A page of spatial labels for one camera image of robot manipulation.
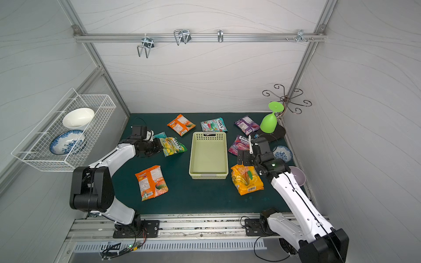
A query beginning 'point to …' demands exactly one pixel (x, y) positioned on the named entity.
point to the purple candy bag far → (248, 125)
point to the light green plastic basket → (208, 158)
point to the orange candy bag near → (151, 182)
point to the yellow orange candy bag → (246, 179)
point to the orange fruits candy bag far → (181, 125)
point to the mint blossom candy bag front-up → (215, 125)
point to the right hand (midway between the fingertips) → (249, 152)
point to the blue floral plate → (67, 142)
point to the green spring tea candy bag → (171, 146)
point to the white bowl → (78, 118)
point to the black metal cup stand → (287, 100)
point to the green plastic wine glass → (268, 124)
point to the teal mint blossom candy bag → (161, 135)
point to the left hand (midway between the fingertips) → (164, 146)
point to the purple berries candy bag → (240, 143)
